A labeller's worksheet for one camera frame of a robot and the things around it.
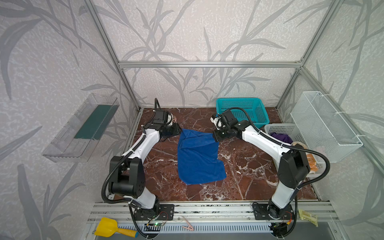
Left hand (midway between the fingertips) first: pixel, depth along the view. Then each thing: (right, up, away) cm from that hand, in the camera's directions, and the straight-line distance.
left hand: (181, 125), depth 89 cm
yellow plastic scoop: (-33, -48, -18) cm, 61 cm away
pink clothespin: (+7, -47, -20) cm, 52 cm away
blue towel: (+10, -20, +4) cm, 23 cm away
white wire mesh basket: (+66, -3, -26) cm, 71 cm away
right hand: (+19, -3, -1) cm, 19 cm away
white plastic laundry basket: (+72, -3, +10) cm, 73 cm away
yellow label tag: (+66, -44, -18) cm, 81 cm away
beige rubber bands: (-9, +4, +23) cm, 25 cm away
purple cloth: (+63, -8, +3) cm, 64 cm away
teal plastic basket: (+55, +14, +29) cm, 64 cm away
